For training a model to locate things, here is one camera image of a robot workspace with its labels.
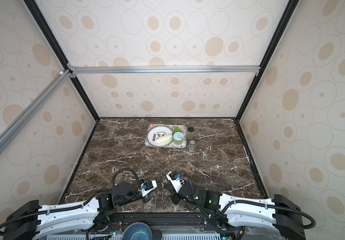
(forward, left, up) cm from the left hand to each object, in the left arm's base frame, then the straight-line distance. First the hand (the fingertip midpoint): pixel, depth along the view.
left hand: (163, 185), depth 71 cm
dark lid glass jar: (+38, -16, -9) cm, 42 cm away
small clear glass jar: (+29, -16, -9) cm, 34 cm away
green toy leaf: (+41, -7, -8) cm, 42 cm away
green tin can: (+35, -7, -11) cm, 37 cm away
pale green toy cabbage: (+35, +2, -13) cm, 37 cm away
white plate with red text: (+44, +9, -15) cm, 47 cm away
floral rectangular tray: (+49, -11, -16) cm, 53 cm away
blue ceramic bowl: (-17, +12, -12) cm, 25 cm away
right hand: (+1, -1, -3) cm, 3 cm away
